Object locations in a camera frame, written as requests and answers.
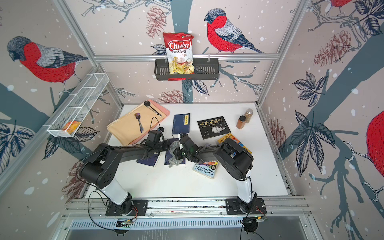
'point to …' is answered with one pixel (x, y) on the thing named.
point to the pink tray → (159, 107)
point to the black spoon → (147, 103)
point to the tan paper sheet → (132, 126)
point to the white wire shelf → (67, 121)
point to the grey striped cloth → (173, 160)
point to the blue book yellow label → (181, 123)
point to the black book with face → (213, 127)
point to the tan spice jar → (248, 114)
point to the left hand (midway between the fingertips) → (173, 141)
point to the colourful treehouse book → (207, 168)
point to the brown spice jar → (241, 122)
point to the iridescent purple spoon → (137, 116)
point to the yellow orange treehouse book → (233, 138)
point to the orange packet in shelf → (71, 126)
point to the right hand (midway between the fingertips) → (174, 153)
